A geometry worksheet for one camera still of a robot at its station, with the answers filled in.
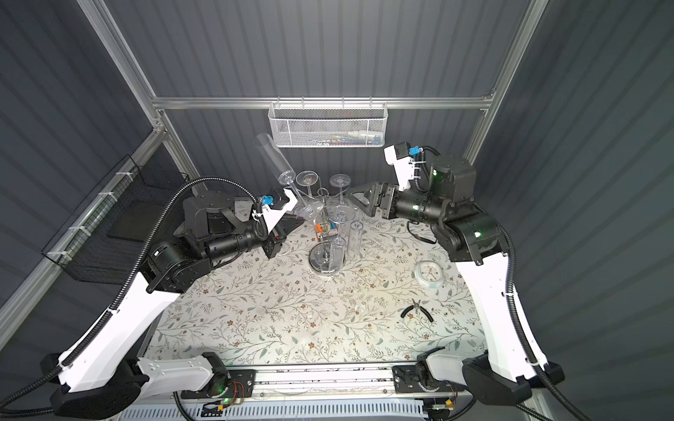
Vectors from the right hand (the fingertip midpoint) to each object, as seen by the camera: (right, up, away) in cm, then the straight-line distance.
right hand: (357, 198), depth 54 cm
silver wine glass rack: (-9, -18, +44) cm, 48 cm away
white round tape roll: (+28, -24, +39) cm, 53 cm away
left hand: (-12, -4, +3) cm, 13 cm away
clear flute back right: (-4, +9, +31) cm, 32 cm away
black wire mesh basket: (-68, -10, +17) cm, 71 cm away
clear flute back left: (-14, +9, +28) cm, 33 cm away
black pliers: (+22, -33, +34) cm, 52 cm away
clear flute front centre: (-4, -3, +16) cm, 17 cm away
